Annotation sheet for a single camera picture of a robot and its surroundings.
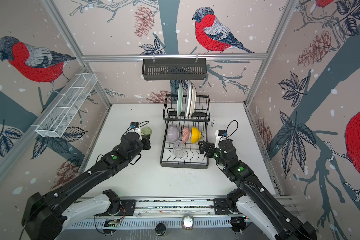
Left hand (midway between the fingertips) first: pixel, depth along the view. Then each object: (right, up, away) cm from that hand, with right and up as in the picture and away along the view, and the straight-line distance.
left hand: (149, 135), depth 78 cm
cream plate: (+23, +19, -2) cm, 30 cm away
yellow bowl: (+26, -2, +13) cm, 29 cm away
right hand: (+29, -5, -1) cm, 29 cm away
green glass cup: (-3, +2, +4) cm, 5 cm away
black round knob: (+9, -36, -18) cm, 41 cm away
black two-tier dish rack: (+20, +9, +2) cm, 22 cm away
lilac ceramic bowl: (+12, -1, +13) cm, 17 cm away
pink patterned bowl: (+20, -1, +12) cm, 23 cm away
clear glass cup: (+15, -9, +5) cm, 18 cm away
